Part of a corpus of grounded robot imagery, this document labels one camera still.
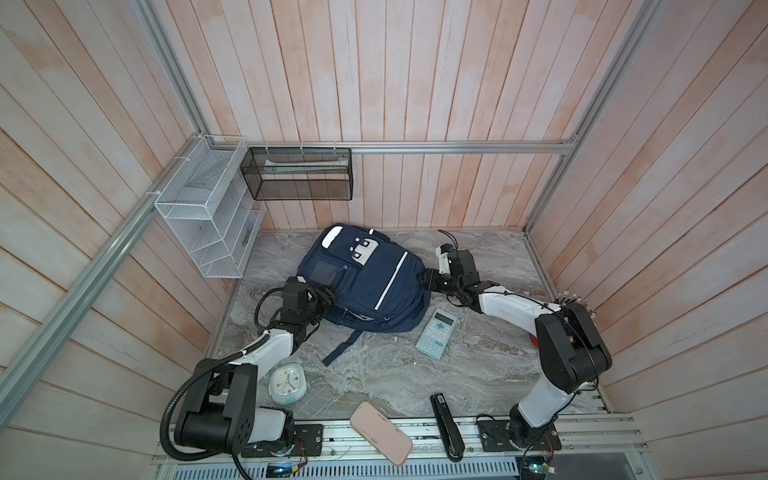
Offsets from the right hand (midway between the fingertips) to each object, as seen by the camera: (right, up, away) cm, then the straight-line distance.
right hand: (421, 275), depth 94 cm
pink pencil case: (-13, -38, -20) cm, 45 cm away
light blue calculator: (+5, -18, -3) cm, 19 cm away
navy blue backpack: (-14, -3, -1) cm, 14 cm away
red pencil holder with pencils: (+39, -6, -10) cm, 41 cm away
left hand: (-27, -6, -4) cm, 28 cm away
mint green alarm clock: (-39, -29, -14) cm, 50 cm away
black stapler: (+4, -38, -23) cm, 45 cm away
